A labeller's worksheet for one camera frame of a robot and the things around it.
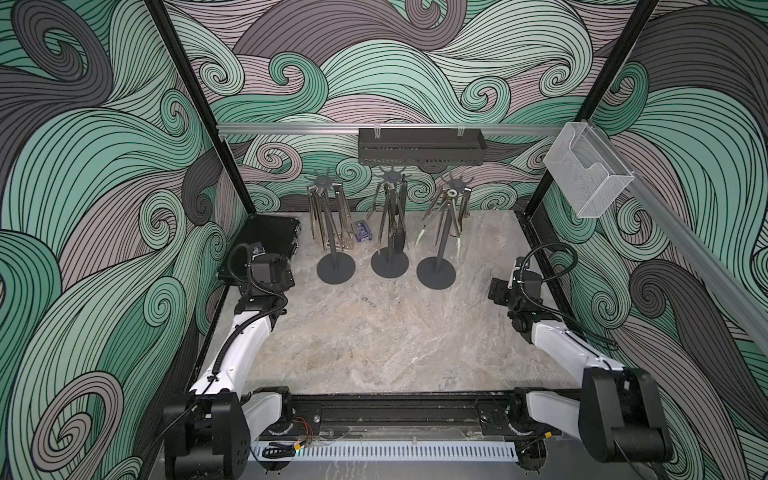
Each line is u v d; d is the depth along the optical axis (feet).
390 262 3.40
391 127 3.09
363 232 3.69
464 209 2.71
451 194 2.34
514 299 2.24
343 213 2.67
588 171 2.55
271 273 2.07
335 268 3.38
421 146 3.12
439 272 3.30
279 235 3.53
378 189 2.49
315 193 2.34
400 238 2.81
